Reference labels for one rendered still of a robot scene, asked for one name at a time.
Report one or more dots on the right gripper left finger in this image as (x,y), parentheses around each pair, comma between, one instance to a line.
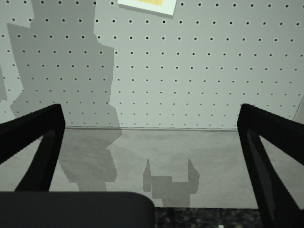
(17,134)

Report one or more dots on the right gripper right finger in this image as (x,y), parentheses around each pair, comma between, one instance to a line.
(276,206)

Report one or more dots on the white gel cassette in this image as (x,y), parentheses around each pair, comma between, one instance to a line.
(162,6)

